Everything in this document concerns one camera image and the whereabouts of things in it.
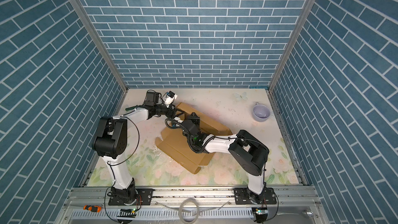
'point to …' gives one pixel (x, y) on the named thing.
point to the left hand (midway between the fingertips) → (179, 109)
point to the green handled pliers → (132, 107)
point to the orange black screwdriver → (93, 208)
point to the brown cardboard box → (174, 144)
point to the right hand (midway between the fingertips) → (194, 111)
